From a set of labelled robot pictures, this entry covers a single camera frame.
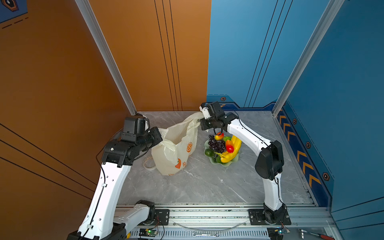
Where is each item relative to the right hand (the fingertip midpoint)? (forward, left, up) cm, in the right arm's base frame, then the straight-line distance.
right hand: (200, 123), depth 89 cm
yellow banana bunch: (-18, -15, -8) cm, 25 cm away
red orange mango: (-13, -17, -6) cm, 22 cm away
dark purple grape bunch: (-12, -11, -7) cm, 18 cm away
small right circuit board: (-52, -35, -21) cm, 67 cm away
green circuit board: (-52, +26, -20) cm, 62 cm away
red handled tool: (-54, -57, -20) cm, 81 cm away
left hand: (-18, +17, +15) cm, 29 cm away
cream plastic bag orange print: (-28, +13, +8) cm, 32 cm away
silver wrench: (-53, +3, -19) cm, 57 cm away
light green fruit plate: (-17, -7, -13) cm, 23 cm away
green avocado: (-16, -5, -8) cm, 19 cm away
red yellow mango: (-4, -12, -8) cm, 15 cm away
